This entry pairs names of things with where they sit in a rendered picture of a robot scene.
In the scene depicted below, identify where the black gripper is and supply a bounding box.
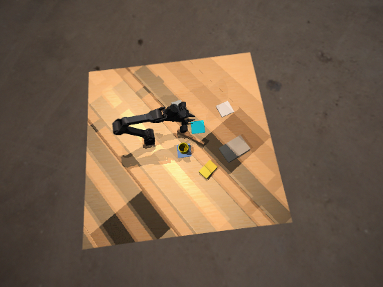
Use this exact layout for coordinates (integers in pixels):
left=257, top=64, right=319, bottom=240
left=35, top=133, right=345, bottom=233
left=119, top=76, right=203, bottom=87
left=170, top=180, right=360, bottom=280
left=172, top=102, right=195, bottom=133

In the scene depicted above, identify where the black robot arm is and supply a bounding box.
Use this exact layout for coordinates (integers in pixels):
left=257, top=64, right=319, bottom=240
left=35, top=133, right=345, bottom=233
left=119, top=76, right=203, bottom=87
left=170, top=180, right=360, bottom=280
left=113, top=104, right=189, bottom=146

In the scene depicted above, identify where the yellow rectangular block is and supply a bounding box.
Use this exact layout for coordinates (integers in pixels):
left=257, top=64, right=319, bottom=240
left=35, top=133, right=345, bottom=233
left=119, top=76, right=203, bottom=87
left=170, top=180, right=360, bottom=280
left=199, top=160, right=217, bottom=179

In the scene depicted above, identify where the olive yellow cup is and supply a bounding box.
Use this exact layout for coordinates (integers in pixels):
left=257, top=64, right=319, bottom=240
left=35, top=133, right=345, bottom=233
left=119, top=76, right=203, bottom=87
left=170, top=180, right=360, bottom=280
left=178, top=142, right=189, bottom=154

